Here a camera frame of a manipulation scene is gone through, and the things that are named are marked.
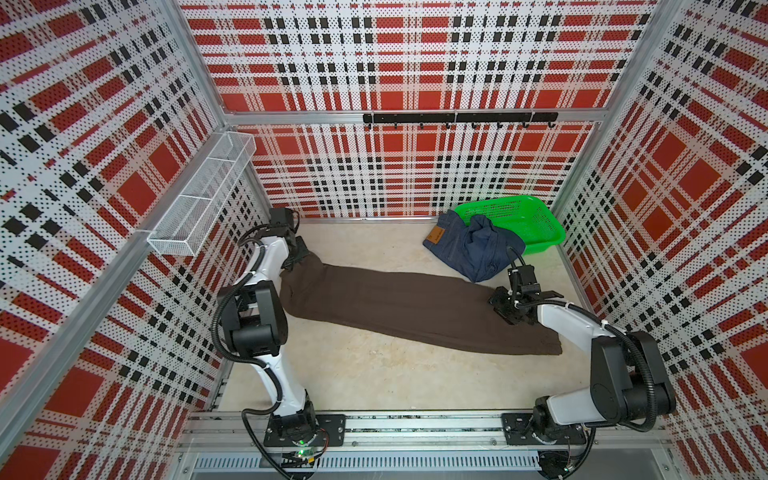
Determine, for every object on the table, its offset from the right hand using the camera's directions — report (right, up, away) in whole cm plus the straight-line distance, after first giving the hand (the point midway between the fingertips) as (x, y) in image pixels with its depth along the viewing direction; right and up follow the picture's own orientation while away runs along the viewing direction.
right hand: (493, 303), depth 92 cm
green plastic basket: (+22, +30, +30) cm, 48 cm away
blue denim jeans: (-4, +18, +7) cm, 20 cm away
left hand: (-61, +15, +4) cm, 63 cm away
